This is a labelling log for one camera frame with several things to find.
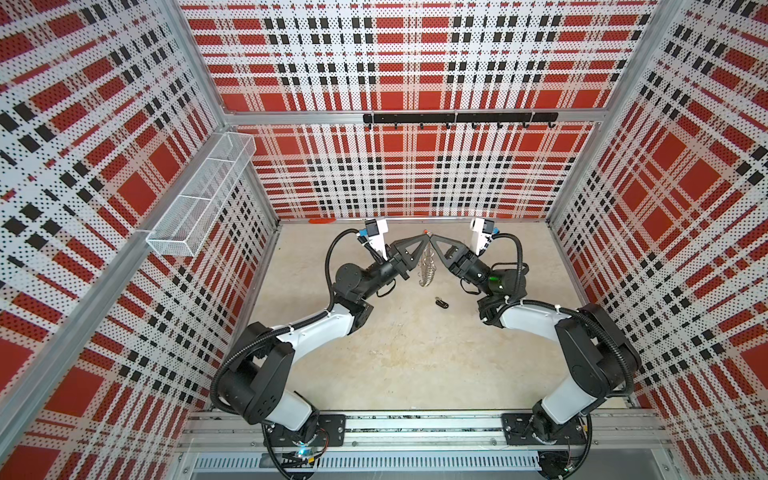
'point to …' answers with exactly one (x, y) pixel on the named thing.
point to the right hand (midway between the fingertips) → (428, 243)
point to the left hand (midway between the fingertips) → (432, 242)
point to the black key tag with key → (441, 303)
